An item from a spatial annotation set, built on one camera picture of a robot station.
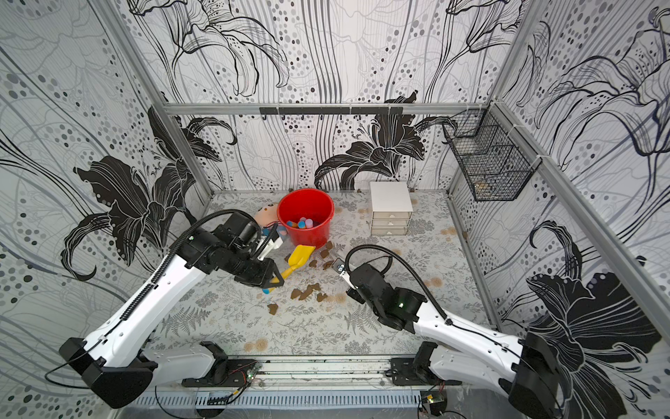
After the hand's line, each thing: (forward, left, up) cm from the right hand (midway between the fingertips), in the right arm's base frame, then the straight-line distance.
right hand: (358, 267), depth 78 cm
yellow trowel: (+17, +23, +1) cm, 29 cm away
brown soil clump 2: (+18, +11, -15) cm, 25 cm away
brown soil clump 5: (-7, +29, -14) cm, 33 cm away
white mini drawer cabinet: (+26, -13, -2) cm, 29 cm away
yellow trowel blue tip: (+14, +18, +4) cm, 23 cm away
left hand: (-10, +21, +8) cm, 25 cm away
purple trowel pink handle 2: (+18, +19, +2) cm, 26 cm away
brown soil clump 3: (+13, +12, -14) cm, 23 cm away
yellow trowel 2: (+1, +18, +5) cm, 18 cm away
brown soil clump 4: (-3, +13, -15) cm, 20 cm away
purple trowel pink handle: (+14, +16, +4) cm, 22 cm away
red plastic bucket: (+20, +18, +1) cm, 27 cm away
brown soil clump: (-3, +19, -14) cm, 24 cm away
